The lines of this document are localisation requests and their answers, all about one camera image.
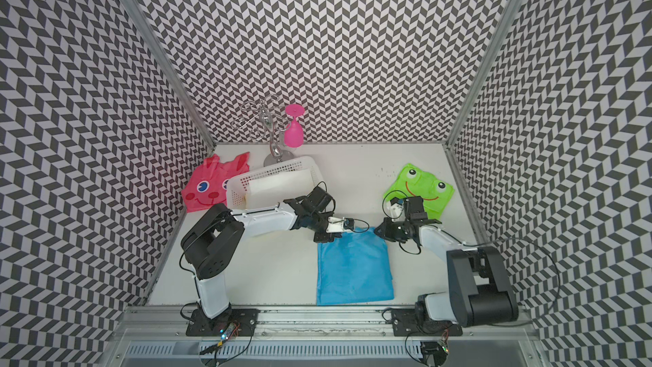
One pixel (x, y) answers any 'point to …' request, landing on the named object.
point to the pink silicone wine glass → (294, 131)
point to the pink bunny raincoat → (206, 184)
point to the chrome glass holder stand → (261, 116)
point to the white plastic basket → (237, 190)
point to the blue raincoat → (354, 268)
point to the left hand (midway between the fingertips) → (337, 233)
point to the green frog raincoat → (412, 182)
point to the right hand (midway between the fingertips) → (375, 235)
